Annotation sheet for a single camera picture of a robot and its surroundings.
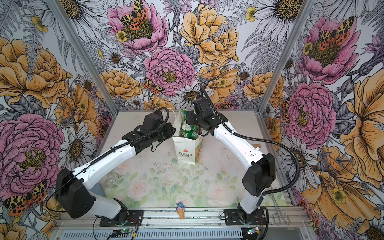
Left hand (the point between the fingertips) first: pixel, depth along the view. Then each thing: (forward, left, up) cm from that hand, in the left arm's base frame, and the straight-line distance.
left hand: (175, 133), depth 80 cm
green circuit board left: (-40, +23, -23) cm, 51 cm away
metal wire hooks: (-35, -51, -23) cm, 65 cm away
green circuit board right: (-41, -38, -22) cm, 60 cm away
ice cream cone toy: (-32, -2, -20) cm, 38 cm away
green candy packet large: (+3, -6, -1) cm, 7 cm away
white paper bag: (-7, -6, -7) cm, 11 cm away
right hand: (+5, -8, +4) cm, 10 cm away
